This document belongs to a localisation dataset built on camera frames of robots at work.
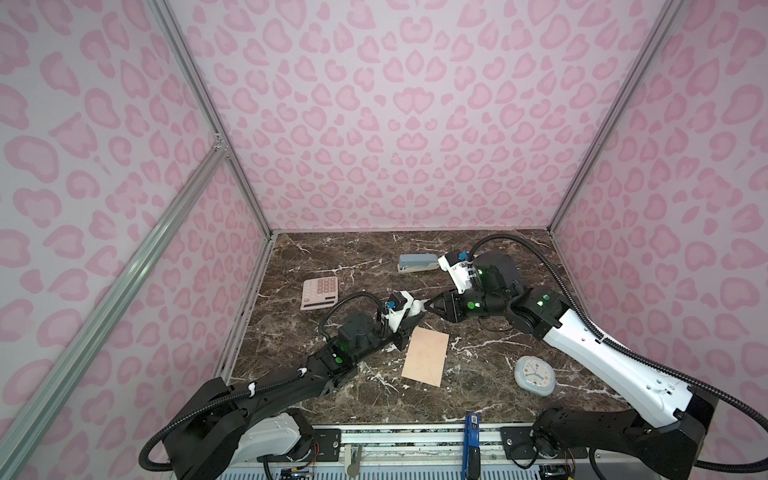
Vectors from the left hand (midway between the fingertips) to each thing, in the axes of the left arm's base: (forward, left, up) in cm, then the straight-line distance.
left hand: (422, 307), depth 73 cm
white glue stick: (-1, +2, +3) cm, 3 cm away
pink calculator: (+18, +32, -20) cm, 42 cm away
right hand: (-2, -1, +6) cm, 6 cm away
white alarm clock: (-11, -31, -20) cm, 39 cm away
